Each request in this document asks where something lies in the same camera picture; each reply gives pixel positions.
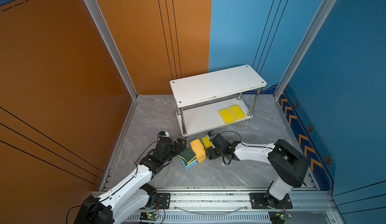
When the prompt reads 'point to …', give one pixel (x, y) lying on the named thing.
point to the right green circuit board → (278, 217)
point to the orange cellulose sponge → (199, 149)
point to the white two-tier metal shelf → (210, 99)
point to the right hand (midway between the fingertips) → (210, 150)
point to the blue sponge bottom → (189, 165)
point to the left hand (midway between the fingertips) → (182, 143)
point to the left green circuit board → (148, 216)
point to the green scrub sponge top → (188, 154)
